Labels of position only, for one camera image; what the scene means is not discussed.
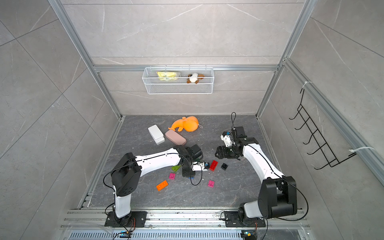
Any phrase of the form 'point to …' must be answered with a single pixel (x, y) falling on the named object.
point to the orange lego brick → (162, 185)
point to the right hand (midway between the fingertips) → (222, 153)
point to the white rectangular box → (156, 134)
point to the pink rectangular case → (176, 137)
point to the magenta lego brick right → (211, 183)
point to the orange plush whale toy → (190, 124)
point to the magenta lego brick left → (172, 176)
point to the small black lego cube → (224, 166)
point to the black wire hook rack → (331, 160)
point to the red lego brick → (213, 165)
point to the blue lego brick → (192, 177)
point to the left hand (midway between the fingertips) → (193, 169)
